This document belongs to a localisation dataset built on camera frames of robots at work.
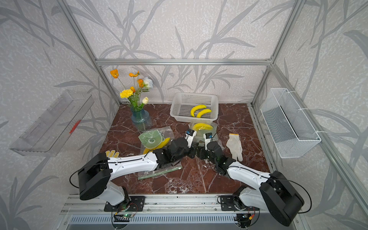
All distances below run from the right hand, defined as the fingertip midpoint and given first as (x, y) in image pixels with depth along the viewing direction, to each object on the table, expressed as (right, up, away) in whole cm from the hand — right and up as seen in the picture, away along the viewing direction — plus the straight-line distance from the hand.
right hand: (199, 145), depth 86 cm
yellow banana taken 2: (-1, +24, +29) cm, 38 cm away
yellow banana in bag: (0, +11, +13) cm, 16 cm away
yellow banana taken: (+4, +21, +27) cm, 35 cm away
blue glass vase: (-39, +15, +10) cm, 43 cm away
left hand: (0, +2, -8) cm, 8 cm away
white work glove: (+25, -2, +10) cm, 26 cm away
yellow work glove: (-56, -7, +6) cm, 57 cm away
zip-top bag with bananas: (-30, +3, +7) cm, 30 cm away
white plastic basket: (-13, +28, +33) cm, 45 cm away
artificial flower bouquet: (-39, +32, -2) cm, 51 cm away
